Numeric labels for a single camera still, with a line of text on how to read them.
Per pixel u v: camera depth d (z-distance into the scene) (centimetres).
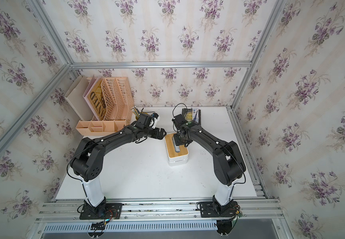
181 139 76
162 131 86
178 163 86
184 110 117
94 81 99
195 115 111
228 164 47
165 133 90
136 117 98
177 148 88
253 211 75
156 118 86
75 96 88
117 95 109
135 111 96
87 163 49
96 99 96
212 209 72
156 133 83
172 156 82
